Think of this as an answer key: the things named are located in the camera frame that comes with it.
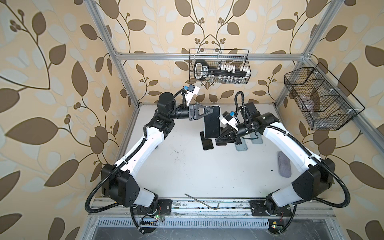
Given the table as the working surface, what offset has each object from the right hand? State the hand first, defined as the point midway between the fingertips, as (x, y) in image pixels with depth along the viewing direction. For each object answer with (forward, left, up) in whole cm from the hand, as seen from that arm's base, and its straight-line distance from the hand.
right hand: (217, 141), depth 68 cm
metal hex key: (-22, +2, -28) cm, 36 cm away
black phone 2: (+15, -6, -27) cm, 31 cm away
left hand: (+4, +2, +15) cm, 16 cm away
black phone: (+15, +2, -27) cm, 31 cm away
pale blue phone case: (+15, -30, -26) cm, 42 cm away
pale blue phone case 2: (+11, -20, -27) cm, 35 cm away
